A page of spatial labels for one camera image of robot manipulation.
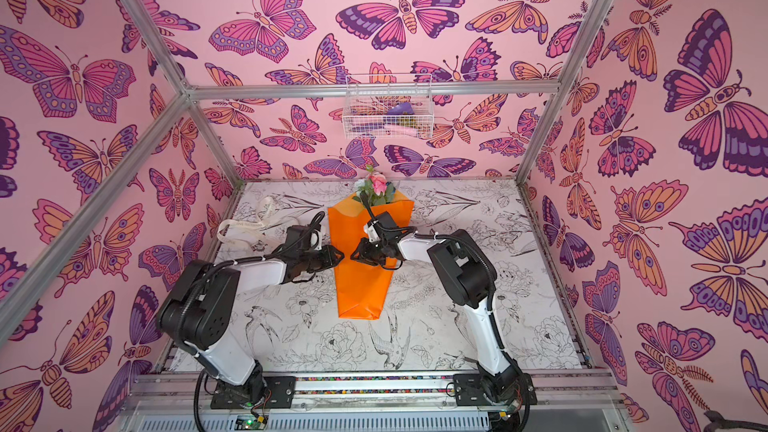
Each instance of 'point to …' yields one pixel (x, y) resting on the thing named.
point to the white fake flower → (364, 191)
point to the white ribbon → (264, 215)
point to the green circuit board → (248, 423)
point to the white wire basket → (388, 106)
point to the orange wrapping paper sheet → (361, 287)
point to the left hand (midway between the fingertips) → (344, 252)
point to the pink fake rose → (378, 185)
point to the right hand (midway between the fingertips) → (352, 254)
